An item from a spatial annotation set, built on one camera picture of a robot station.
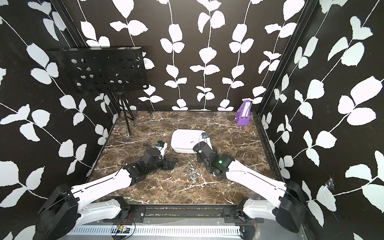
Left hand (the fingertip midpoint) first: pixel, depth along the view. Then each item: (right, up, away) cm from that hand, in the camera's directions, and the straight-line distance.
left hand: (173, 156), depth 83 cm
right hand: (+16, +6, -4) cm, 17 cm away
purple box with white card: (+47, +26, +24) cm, 59 cm away
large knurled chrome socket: (+12, -13, +3) cm, 17 cm away
